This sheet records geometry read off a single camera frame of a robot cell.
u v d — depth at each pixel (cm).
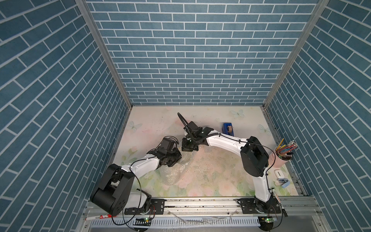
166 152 70
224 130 102
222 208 75
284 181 81
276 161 83
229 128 98
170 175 84
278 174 84
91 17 74
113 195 41
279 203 74
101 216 70
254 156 52
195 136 70
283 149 82
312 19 75
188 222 71
